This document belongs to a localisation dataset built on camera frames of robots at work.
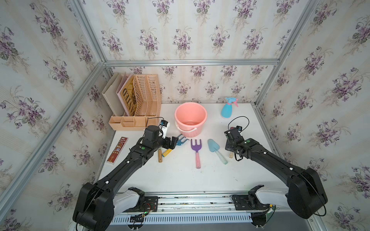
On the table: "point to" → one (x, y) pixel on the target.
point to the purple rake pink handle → (196, 148)
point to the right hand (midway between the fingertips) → (232, 145)
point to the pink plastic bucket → (190, 117)
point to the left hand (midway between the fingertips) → (172, 137)
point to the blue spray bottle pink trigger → (227, 109)
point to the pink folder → (126, 78)
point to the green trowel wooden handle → (160, 155)
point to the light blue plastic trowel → (214, 147)
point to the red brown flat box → (117, 150)
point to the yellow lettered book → (129, 96)
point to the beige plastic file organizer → (148, 87)
